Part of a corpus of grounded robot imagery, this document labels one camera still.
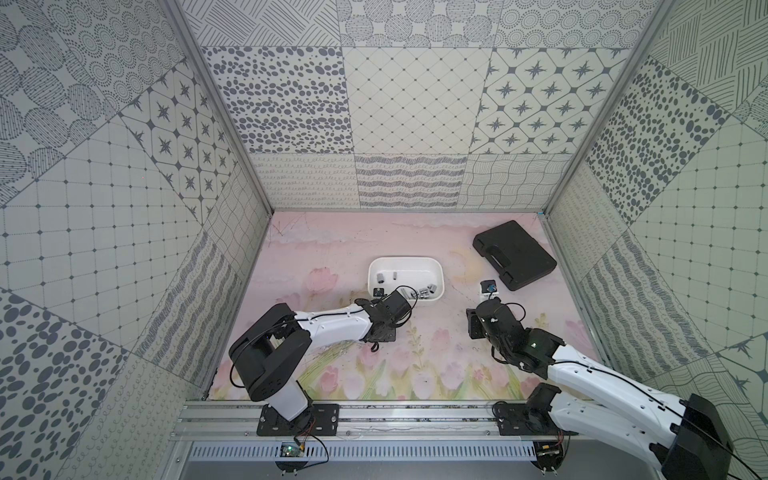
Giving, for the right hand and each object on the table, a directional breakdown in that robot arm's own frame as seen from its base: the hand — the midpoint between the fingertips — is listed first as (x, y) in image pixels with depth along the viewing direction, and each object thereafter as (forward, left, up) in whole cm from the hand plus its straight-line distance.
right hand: (477, 313), depth 82 cm
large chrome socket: (+16, +29, -8) cm, 34 cm away
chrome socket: (+18, +24, -9) cm, 31 cm away
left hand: (-1, +26, -8) cm, 27 cm away
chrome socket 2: (+11, +14, -8) cm, 20 cm away
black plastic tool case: (+24, -18, -6) cm, 31 cm away
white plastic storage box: (+17, +14, -10) cm, 24 cm away
